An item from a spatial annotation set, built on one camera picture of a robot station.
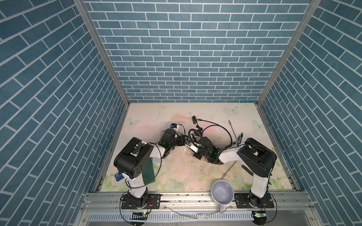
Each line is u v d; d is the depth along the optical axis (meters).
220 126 1.05
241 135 0.99
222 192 0.77
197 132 1.03
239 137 0.99
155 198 0.74
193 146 0.81
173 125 0.87
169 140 0.75
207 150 0.73
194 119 1.06
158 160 0.87
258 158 0.50
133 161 0.48
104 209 0.75
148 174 0.81
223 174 0.83
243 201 0.74
